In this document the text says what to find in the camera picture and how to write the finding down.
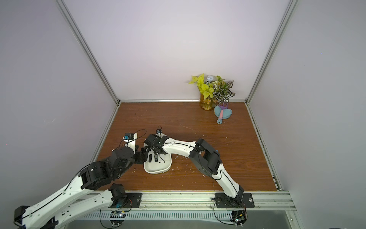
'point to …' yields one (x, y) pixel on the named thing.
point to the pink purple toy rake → (222, 108)
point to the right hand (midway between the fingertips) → (161, 144)
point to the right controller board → (238, 216)
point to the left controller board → (117, 218)
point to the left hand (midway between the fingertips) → (148, 147)
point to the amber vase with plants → (212, 92)
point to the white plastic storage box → (162, 165)
